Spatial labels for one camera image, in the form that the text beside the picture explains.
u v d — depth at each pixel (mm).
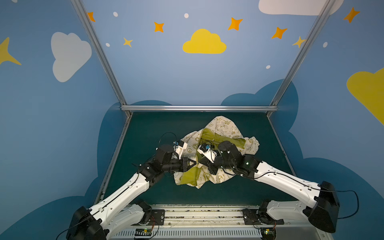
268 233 733
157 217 750
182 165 652
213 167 648
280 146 1074
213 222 735
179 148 696
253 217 750
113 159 1004
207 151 626
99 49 833
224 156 563
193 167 731
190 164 718
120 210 455
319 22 748
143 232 727
